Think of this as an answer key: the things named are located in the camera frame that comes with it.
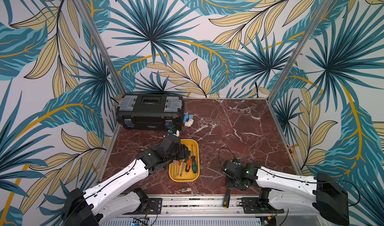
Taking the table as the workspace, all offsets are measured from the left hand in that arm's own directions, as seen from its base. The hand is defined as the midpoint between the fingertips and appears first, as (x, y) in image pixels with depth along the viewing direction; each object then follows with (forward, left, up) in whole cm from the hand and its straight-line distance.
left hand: (184, 151), depth 77 cm
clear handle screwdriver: (-4, +5, -14) cm, 16 cm away
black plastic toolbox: (+24, +19, +2) cm, 31 cm away
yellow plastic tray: (-9, -3, -13) cm, 16 cm away
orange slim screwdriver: (+9, -67, -16) cm, 69 cm away
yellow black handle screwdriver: (-3, 0, -13) cm, 13 cm away
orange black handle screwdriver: (-2, -2, -13) cm, 13 cm away
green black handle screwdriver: (-1, -5, -12) cm, 13 cm away
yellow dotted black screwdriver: (-20, -22, -11) cm, 32 cm away
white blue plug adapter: (+29, -1, -11) cm, 31 cm away
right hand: (-12, -23, -14) cm, 29 cm away
